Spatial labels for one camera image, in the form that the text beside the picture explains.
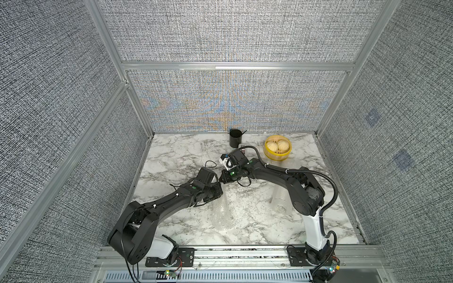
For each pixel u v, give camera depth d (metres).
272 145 1.06
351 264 0.74
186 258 0.73
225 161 0.86
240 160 0.75
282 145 1.06
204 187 0.68
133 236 0.42
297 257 0.73
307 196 0.53
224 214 0.78
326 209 0.53
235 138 1.10
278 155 1.04
